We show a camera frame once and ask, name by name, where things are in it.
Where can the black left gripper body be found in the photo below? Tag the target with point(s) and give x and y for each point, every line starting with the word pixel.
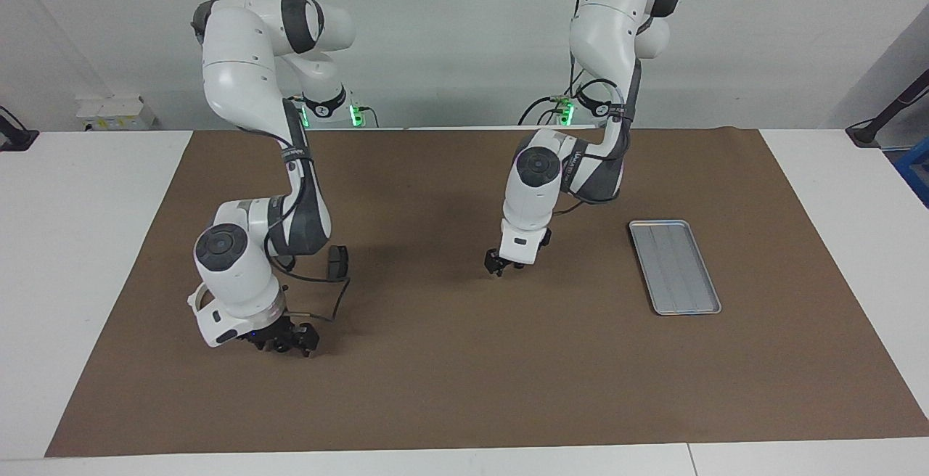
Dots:
pixel 510 257

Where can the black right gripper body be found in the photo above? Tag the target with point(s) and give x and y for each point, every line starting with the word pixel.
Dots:
pixel 272 337

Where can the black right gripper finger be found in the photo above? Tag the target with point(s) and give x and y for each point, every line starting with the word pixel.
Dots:
pixel 305 351
pixel 306 332

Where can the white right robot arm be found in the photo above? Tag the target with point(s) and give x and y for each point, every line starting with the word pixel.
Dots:
pixel 239 62

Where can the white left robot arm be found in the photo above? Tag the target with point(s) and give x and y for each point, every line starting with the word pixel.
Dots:
pixel 602 26

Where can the silver ribbed metal tray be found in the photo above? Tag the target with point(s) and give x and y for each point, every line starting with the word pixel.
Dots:
pixel 675 273

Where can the short grey brake pad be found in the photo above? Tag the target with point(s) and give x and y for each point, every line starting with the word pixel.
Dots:
pixel 337 264

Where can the brown table mat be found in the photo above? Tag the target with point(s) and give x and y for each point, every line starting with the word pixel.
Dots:
pixel 464 389

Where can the white box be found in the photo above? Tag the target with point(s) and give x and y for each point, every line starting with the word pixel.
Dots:
pixel 116 109

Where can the black clamp stand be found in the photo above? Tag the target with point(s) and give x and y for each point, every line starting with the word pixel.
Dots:
pixel 18 138

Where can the blue crate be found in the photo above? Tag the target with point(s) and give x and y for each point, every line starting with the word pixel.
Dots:
pixel 916 167

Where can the white curved plastic bracket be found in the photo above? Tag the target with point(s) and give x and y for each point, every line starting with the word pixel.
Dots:
pixel 191 302

